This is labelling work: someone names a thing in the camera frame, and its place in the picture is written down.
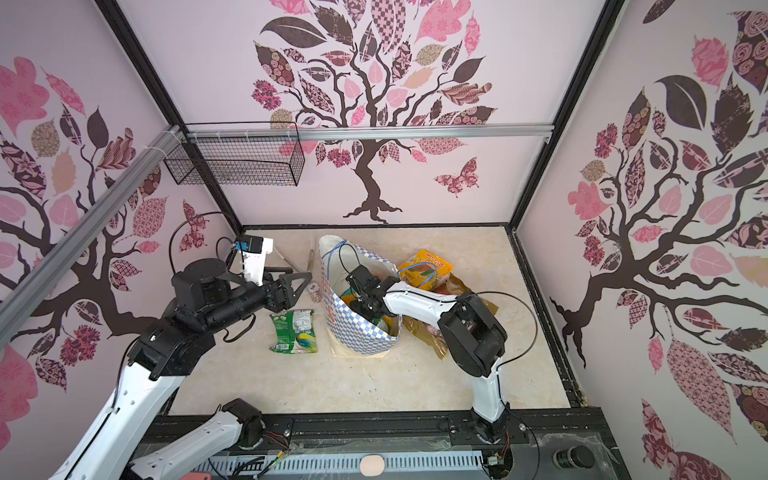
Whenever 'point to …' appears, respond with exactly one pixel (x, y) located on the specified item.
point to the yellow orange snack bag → (425, 271)
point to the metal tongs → (311, 255)
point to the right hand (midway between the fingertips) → (358, 310)
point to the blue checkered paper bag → (352, 334)
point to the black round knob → (574, 457)
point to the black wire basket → (239, 153)
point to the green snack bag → (294, 332)
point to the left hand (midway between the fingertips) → (301, 279)
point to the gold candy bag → (432, 335)
